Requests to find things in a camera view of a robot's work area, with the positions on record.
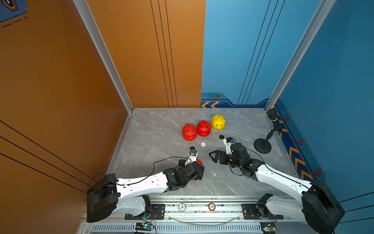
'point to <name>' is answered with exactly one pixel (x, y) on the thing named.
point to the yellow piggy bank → (218, 122)
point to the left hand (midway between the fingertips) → (197, 163)
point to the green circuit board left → (143, 226)
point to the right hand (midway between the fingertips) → (214, 155)
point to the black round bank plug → (221, 137)
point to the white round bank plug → (203, 144)
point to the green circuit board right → (268, 227)
